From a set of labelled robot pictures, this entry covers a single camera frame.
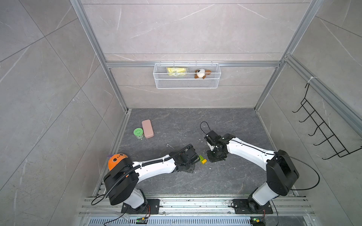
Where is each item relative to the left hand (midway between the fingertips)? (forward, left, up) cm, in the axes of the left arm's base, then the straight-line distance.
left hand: (192, 164), depth 84 cm
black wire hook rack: (+6, -63, +27) cm, 69 cm away
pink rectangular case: (+30, +32, -3) cm, 44 cm away
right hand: (+3, -13, 0) cm, 13 cm away
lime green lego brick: (+6, -7, -4) cm, 10 cm away
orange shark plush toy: (+3, +46, +4) cm, 46 cm away
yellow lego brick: (+3, -8, -3) cm, 9 cm away
